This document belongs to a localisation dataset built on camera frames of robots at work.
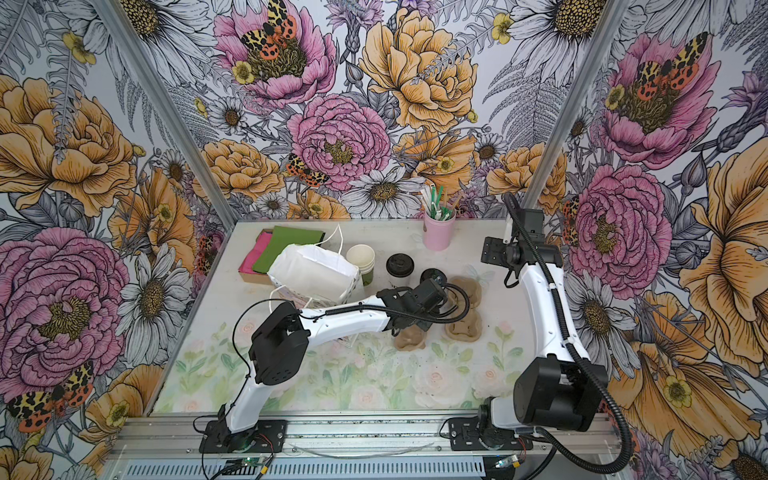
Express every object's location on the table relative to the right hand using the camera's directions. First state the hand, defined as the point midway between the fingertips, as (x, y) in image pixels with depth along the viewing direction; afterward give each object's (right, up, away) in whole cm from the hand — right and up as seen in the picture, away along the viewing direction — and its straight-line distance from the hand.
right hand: (500, 259), depth 82 cm
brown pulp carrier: (-24, -23, +8) cm, 34 cm away
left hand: (-20, -16, +7) cm, 26 cm away
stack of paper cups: (-38, 0, +13) cm, 40 cm away
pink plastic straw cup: (-12, +8, +29) cm, 33 cm away
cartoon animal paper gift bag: (-50, -4, +3) cm, 51 cm away
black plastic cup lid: (-26, -2, +13) cm, 29 cm away
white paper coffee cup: (-23, -8, +19) cm, 30 cm away
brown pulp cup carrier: (-6, -21, +9) cm, 24 cm away
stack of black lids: (-14, -6, +21) cm, 26 cm away
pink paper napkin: (-78, -2, +22) cm, 81 cm away
